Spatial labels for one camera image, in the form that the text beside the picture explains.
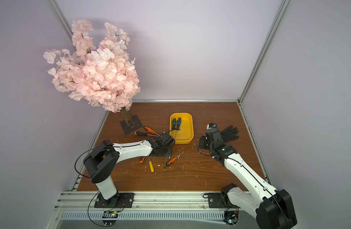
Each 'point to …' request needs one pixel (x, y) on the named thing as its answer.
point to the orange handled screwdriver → (178, 157)
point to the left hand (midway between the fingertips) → (172, 152)
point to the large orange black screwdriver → (149, 130)
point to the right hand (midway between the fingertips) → (202, 136)
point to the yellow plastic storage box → (181, 127)
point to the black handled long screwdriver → (142, 133)
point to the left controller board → (109, 218)
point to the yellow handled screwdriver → (151, 165)
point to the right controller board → (231, 218)
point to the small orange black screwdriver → (142, 161)
